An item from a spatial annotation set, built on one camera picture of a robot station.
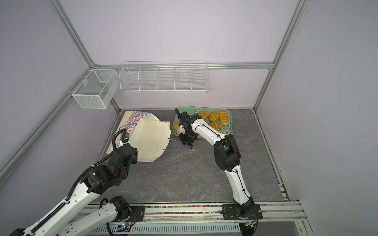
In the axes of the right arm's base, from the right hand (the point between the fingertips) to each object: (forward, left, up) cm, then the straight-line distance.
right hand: (186, 144), depth 93 cm
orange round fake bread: (+26, -20, -2) cm, 32 cm away
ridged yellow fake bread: (+26, -27, -4) cm, 38 cm away
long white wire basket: (+37, +15, +25) cm, 47 cm away
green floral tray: (+36, -5, -5) cm, 36 cm away
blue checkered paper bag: (+7, +26, +2) cm, 27 cm away
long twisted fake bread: (+19, +9, -3) cm, 21 cm away
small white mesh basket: (+26, +57, +23) cm, 67 cm away
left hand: (-13, +26, +18) cm, 35 cm away
